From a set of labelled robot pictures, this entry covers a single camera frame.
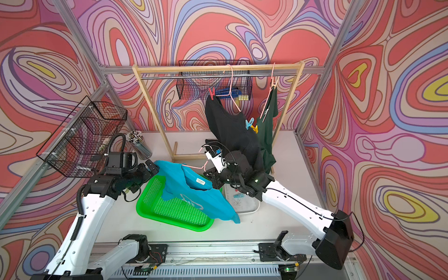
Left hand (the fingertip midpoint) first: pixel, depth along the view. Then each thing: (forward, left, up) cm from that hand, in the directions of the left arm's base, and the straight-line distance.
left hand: (155, 172), depth 74 cm
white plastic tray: (-5, -39, -22) cm, 46 cm away
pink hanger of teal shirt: (-1, -21, +6) cm, 22 cm away
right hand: (-4, -23, +1) cm, 23 cm away
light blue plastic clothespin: (-1, -37, -22) cm, 43 cm away
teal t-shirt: (-5, -14, -1) cm, 15 cm away
